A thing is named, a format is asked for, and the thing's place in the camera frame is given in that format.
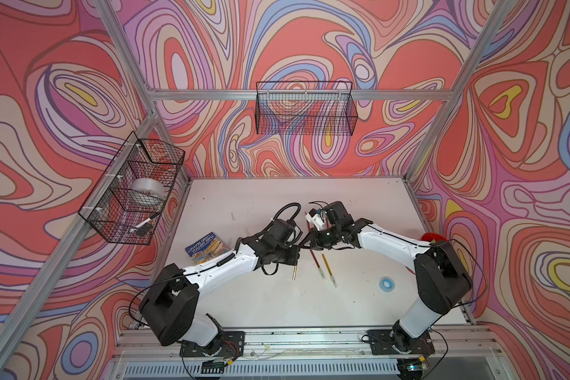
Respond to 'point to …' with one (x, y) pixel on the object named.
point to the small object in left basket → (142, 228)
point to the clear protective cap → (233, 216)
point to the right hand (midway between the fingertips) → (302, 250)
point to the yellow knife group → (294, 273)
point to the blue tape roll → (386, 284)
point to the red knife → (317, 264)
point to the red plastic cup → (429, 236)
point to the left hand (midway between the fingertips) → (303, 258)
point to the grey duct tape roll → (148, 191)
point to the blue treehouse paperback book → (206, 248)
